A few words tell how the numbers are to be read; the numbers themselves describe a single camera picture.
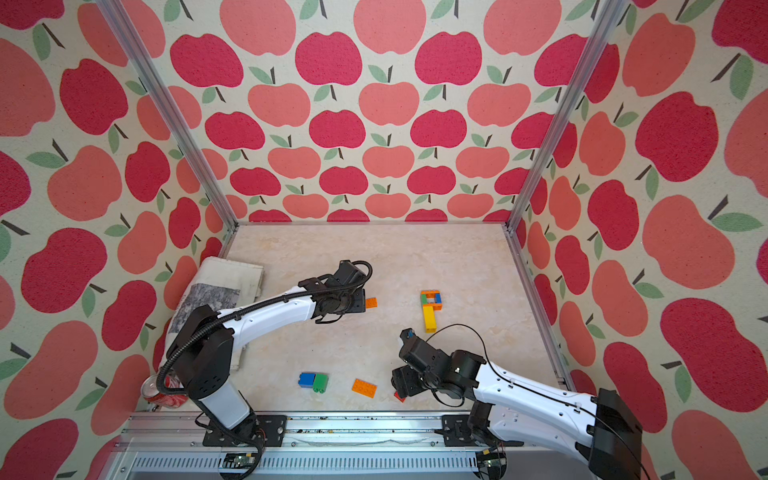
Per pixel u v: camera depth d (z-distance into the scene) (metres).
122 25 0.71
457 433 0.73
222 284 0.95
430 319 0.93
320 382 0.82
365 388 0.80
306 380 0.81
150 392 0.72
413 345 0.60
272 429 0.75
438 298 0.96
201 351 0.46
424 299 0.98
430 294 0.98
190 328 0.48
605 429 0.41
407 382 0.68
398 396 0.80
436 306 0.96
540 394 0.47
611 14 0.69
